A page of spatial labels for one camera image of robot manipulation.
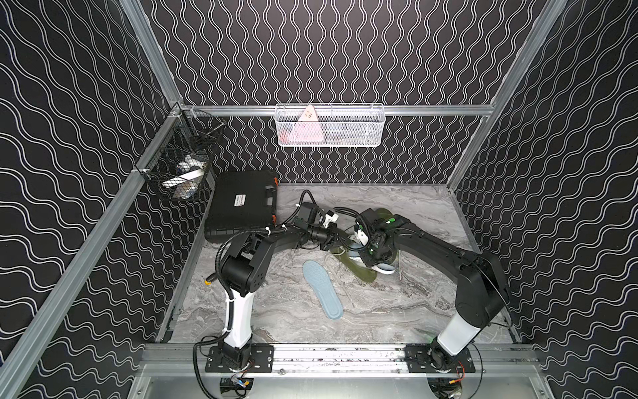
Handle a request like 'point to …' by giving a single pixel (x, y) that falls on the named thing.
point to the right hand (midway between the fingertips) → (370, 259)
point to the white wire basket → (331, 125)
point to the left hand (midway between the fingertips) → (351, 238)
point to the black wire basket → (175, 163)
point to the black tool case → (241, 200)
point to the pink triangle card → (307, 128)
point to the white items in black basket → (188, 173)
